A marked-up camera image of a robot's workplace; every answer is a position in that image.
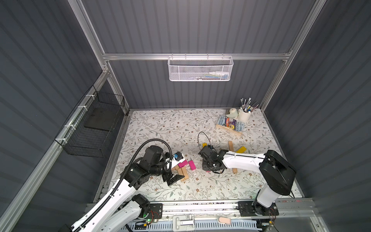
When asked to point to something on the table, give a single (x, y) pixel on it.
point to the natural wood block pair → (182, 171)
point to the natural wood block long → (231, 146)
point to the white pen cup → (244, 116)
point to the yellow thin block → (241, 150)
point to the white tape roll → (233, 113)
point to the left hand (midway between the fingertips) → (179, 168)
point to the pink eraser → (224, 220)
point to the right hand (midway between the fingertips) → (206, 166)
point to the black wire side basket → (92, 125)
